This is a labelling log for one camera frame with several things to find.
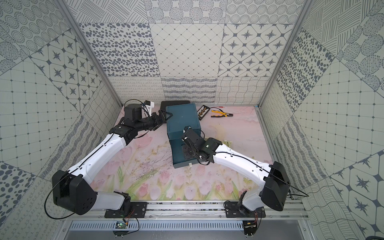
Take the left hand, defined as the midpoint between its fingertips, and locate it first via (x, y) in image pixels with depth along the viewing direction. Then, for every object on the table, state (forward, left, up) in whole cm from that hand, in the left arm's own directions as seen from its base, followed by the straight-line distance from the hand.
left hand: (168, 114), depth 77 cm
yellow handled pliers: (+26, -36, -28) cm, 53 cm away
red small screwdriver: (+36, -34, -30) cm, 58 cm away
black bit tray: (+28, -18, -27) cm, 43 cm away
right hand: (-13, -11, -13) cm, 22 cm away
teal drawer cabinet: (+6, -4, -9) cm, 11 cm away
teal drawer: (-11, -4, -24) cm, 27 cm away
